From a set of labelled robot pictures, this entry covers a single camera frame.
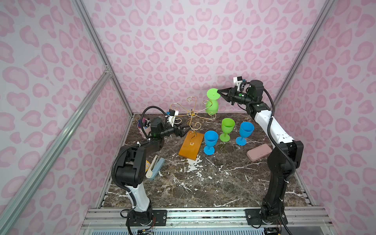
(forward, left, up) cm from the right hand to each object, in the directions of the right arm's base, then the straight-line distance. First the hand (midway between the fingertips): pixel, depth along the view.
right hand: (219, 92), depth 77 cm
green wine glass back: (-3, +4, -6) cm, 8 cm away
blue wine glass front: (-13, +4, -26) cm, 29 cm away
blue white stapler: (-27, +37, -34) cm, 57 cm away
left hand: (-8, +16, -16) cm, 24 cm away
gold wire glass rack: (-9, +14, -6) cm, 18 cm away
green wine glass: (-2, -8, -25) cm, 26 cm away
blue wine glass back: (-6, -19, -24) cm, 31 cm away
